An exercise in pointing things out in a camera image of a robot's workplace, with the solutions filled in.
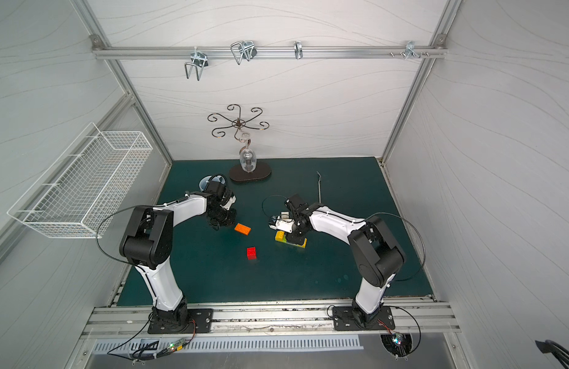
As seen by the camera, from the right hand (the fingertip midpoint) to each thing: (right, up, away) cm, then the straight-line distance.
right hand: (294, 230), depth 92 cm
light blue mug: (-40, +20, +9) cm, 46 cm away
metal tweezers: (+12, +17, +16) cm, 27 cm away
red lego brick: (-17, -7, -6) cm, 19 cm away
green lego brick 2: (-4, -3, -2) cm, 5 cm away
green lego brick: (+4, -6, 0) cm, 7 cm away
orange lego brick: (-22, 0, +4) cm, 22 cm away
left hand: (-25, +2, +5) cm, 26 cm away
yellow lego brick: (-6, -1, -2) cm, 6 cm away
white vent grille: (-20, -31, -22) cm, 42 cm away
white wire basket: (-65, +16, -28) cm, 73 cm away
